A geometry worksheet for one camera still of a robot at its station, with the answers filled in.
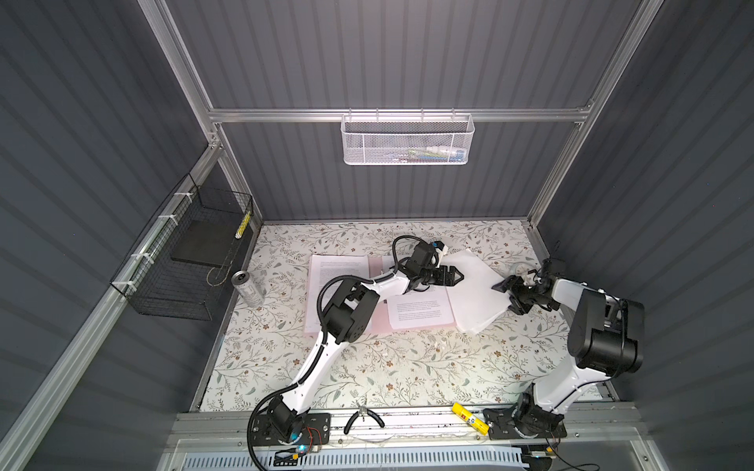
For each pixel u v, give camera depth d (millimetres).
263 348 875
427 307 957
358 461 771
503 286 891
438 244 953
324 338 628
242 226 812
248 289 885
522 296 842
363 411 767
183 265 726
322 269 1025
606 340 488
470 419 735
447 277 912
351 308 644
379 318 925
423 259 848
